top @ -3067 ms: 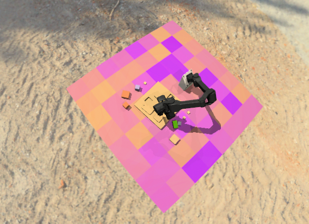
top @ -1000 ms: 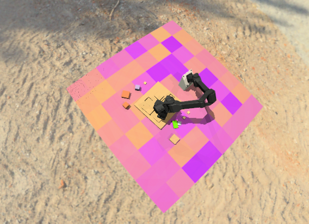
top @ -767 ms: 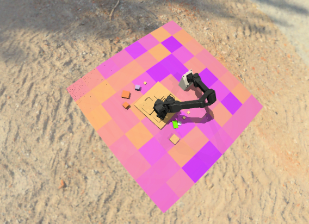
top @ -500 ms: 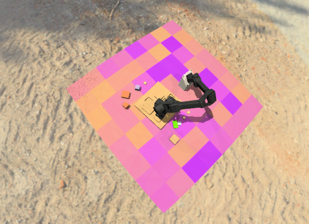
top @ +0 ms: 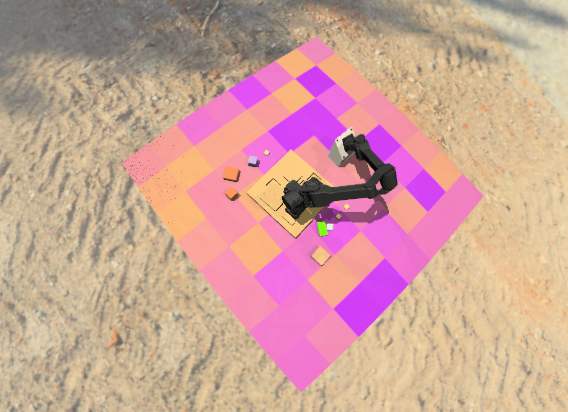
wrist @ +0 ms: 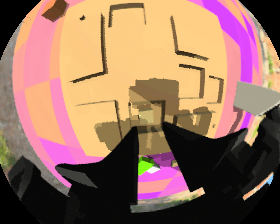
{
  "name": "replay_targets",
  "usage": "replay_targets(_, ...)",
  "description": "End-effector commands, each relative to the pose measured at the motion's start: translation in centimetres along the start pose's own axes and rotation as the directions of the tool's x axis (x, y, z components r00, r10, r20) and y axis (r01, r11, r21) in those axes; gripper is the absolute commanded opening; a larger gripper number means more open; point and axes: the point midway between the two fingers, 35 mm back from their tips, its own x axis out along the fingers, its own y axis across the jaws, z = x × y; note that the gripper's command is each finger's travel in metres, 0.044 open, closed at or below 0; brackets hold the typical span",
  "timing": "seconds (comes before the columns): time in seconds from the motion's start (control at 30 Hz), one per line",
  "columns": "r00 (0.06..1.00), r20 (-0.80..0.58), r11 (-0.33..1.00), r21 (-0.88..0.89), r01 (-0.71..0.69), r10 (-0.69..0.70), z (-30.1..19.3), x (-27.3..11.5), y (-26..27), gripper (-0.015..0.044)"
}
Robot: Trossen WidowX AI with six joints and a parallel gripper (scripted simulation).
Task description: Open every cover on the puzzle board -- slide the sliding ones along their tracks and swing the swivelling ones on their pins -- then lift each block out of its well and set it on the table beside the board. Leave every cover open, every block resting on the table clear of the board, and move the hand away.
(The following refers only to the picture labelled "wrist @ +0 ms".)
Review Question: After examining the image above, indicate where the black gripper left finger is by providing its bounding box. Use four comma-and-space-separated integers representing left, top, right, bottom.
55, 127, 139, 206

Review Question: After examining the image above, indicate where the orange block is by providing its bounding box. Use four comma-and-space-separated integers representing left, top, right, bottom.
40, 0, 67, 22

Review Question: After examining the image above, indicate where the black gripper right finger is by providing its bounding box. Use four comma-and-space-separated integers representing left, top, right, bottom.
163, 121, 248, 193

